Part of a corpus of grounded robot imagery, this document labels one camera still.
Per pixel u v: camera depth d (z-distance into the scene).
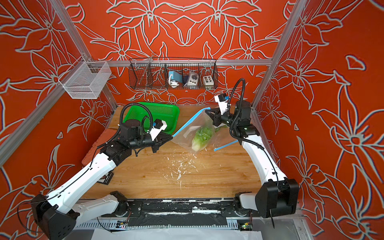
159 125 0.57
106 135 0.95
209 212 0.73
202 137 0.83
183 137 0.83
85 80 0.90
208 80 0.94
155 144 0.59
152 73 0.99
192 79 0.91
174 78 0.84
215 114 0.66
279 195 0.39
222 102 0.62
